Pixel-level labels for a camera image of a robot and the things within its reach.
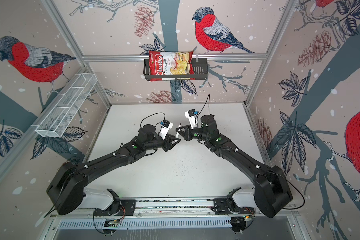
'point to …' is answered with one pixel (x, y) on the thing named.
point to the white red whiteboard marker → (177, 133)
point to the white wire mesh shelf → (56, 120)
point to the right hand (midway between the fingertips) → (174, 132)
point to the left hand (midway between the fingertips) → (178, 139)
